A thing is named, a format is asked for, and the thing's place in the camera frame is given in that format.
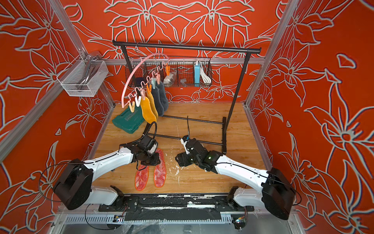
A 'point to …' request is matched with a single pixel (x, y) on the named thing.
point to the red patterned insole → (141, 177)
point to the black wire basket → (175, 73)
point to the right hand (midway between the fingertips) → (177, 158)
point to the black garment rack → (225, 127)
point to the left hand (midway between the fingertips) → (159, 161)
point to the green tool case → (129, 121)
